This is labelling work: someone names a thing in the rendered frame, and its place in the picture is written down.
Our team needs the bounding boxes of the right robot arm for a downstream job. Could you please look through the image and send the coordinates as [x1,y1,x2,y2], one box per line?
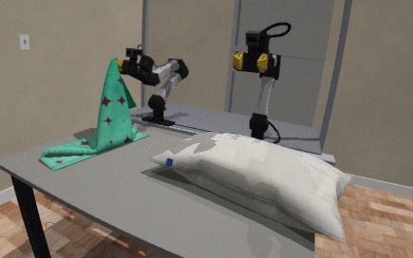
[126,48,189,126]

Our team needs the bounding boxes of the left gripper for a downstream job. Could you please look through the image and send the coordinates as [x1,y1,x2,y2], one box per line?
[233,51,271,73]

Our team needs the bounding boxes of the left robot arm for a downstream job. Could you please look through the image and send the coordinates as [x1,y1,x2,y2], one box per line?
[246,30,281,140]

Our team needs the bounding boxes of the green pillowcase with star pattern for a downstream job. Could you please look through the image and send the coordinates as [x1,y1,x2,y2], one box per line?
[40,57,149,171]

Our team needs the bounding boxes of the white pillow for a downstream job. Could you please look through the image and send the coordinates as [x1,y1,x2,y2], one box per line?
[148,132,353,243]

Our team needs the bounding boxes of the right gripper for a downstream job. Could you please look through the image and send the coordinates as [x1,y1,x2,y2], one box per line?
[115,59,141,78]

